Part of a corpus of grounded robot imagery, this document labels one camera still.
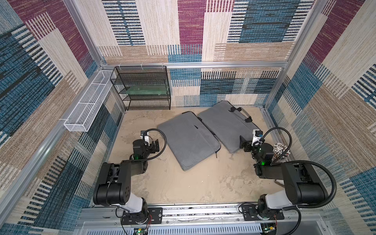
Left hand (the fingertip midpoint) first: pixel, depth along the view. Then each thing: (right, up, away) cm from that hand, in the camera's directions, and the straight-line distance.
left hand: (150, 139), depth 94 cm
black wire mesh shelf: (-20, +42, +7) cm, 47 cm away
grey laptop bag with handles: (+52, +10, +11) cm, 54 cm away
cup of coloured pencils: (+70, -3, -19) cm, 73 cm away
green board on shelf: (+5, +32, +2) cm, 33 cm away
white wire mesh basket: (-42, +14, -3) cm, 44 cm away
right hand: (+62, +2, -3) cm, 62 cm away
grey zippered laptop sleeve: (+26, -2, +6) cm, 26 cm away
